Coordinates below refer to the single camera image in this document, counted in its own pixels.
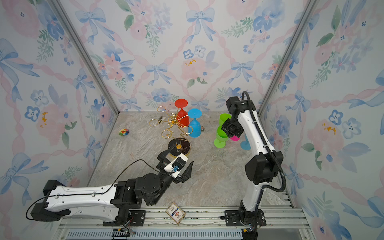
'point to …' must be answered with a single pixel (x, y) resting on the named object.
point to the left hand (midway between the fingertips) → (181, 153)
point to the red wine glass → (182, 118)
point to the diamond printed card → (175, 213)
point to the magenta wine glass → (235, 138)
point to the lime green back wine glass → (222, 137)
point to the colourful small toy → (123, 132)
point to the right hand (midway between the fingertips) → (227, 133)
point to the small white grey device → (161, 118)
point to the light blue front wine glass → (245, 145)
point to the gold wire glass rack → (180, 143)
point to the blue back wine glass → (194, 127)
